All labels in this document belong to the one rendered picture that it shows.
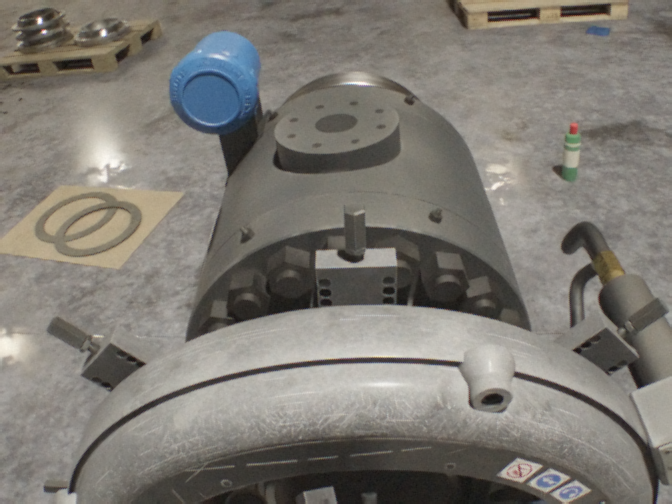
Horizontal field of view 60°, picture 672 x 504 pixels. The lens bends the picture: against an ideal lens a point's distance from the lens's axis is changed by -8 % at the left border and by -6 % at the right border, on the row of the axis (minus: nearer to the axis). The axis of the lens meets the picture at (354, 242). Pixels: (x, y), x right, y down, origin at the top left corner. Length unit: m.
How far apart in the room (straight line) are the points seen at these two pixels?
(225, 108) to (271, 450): 0.73
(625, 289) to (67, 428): 1.60
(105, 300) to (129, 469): 1.76
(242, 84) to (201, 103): 0.09
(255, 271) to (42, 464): 1.20
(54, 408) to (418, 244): 1.46
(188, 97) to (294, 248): 0.42
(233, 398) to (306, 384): 0.07
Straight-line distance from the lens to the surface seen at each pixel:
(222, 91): 1.15
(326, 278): 0.59
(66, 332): 0.72
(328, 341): 0.55
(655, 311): 0.71
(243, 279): 0.90
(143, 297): 2.32
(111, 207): 2.93
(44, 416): 2.08
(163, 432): 0.61
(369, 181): 0.95
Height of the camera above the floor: 1.37
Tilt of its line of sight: 36 degrees down
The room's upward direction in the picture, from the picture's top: 7 degrees counter-clockwise
